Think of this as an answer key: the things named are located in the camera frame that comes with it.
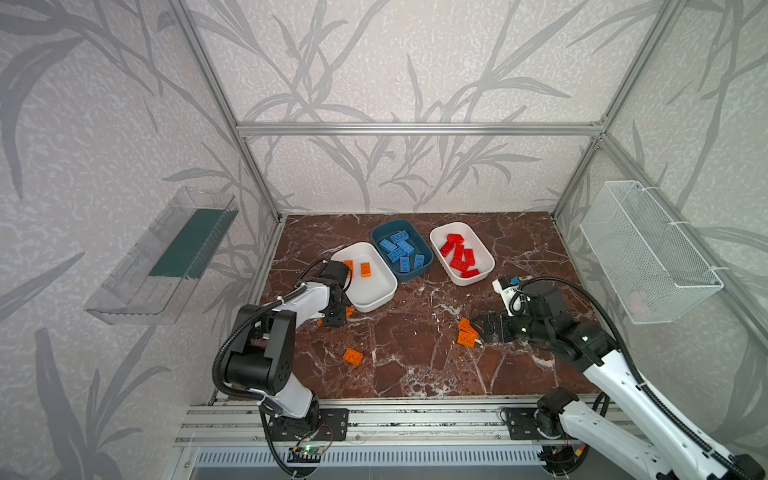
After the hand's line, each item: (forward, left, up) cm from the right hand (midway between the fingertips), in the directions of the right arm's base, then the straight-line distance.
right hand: (484, 309), depth 76 cm
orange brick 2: (-1, +2, -18) cm, 18 cm away
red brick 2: (+35, +2, -14) cm, 38 cm away
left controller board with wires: (-29, +45, -18) cm, 57 cm away
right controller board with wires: (-30, -18, -19) cm, 40 cm away
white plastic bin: (+18, +31, -18) cm, 40 cm away
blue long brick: (+32, +20, -16) cm, 41 cm away
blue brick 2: (+33, +26, -15) cm, 45 cm away
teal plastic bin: (+42, +28, -16) cm, 53 cm away
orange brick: (-6, +35, -17) cm, 39 cm away
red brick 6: (+32, +5, -16) cm, 36 cm away
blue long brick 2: (+29, +23, -15) cm, 40 cm away
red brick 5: (+32, 0, -17) cm, 36 cm away
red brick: (+20, -1, -14) cm, 25 cm away
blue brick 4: (+27, +15, -16) cm, 35 cm away
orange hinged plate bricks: (+25, +39, -16) cm, 49 cm away
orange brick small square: (+22, +34, -16) cm, 44 cm away
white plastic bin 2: (+27, -8, -16) cm, 32 cm away
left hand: (+12, +39, -15) cm, 43 cm away
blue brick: (+24, +20, -15) cm, 35 cm away
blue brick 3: (+38, +22, -16) cm, 47 cm away
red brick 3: (+26, +1, -16) cm, 30 cm away
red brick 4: (+28, -3, -17) cm, 33 cm away
